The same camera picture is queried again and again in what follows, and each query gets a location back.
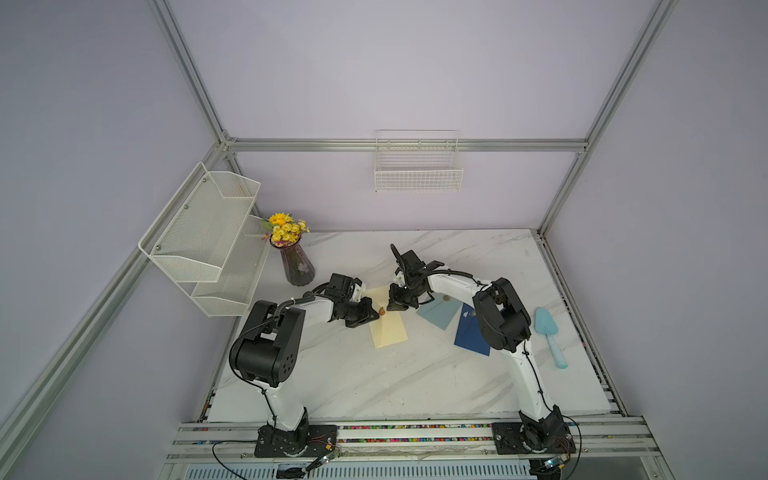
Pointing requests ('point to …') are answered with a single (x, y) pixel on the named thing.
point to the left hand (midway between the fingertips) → (378, 318)
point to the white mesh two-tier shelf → (209, 243)
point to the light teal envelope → (442, 311)
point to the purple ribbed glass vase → (298, 266)
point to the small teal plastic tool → (546, 325)
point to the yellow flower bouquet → (284, 230)
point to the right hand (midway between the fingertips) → (390, 309)
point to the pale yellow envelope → (390, 328)
